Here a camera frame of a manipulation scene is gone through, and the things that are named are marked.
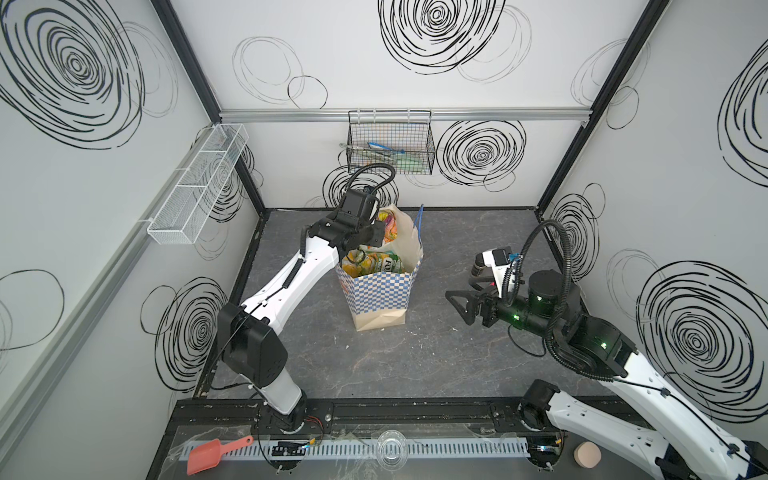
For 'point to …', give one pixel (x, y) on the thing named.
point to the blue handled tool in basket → (385, 148)
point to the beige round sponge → (587, 454)
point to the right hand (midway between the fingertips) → (456, 289)
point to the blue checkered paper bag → (382, 302)
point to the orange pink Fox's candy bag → (390, 225)
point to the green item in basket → (409, 161)
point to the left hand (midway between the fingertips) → (378, 226)
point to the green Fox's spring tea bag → (360, 262)
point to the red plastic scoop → (207, 455)
